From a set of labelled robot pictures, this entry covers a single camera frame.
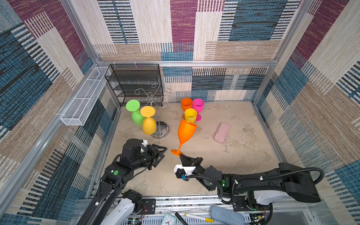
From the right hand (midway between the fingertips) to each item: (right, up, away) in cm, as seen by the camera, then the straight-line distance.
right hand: (184, 153), depth 71 cm
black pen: (-2, -32, -1) cm, 32 cm away
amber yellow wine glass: (-19, +14, +8) cm, 25 cm away
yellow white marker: (+12, -33, -1) cm, 35 cm away
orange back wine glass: (+1, +11, -3) cm, 11 cm away
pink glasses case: (+28, +8, +30) cm, 42 cm away
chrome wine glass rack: (-16, +9, +31) cm, 36 cm away
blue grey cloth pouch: (+20, -30, -3) cm, 36 cm away
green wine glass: (-27, +24, +5) cm, 36 cm away
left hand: (-8, +2, -3) cm, 9 cm away
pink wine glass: (+11, +27, +30) cm, 42 cm away
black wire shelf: (-32, +44, +37) cm, 66 cm away
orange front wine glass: (+2, +28, +31) cm, 42 cm away
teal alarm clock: (-7, -32, -2) cm, 33 cm away
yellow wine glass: (+5, +19, +27) cm, 33 cm away
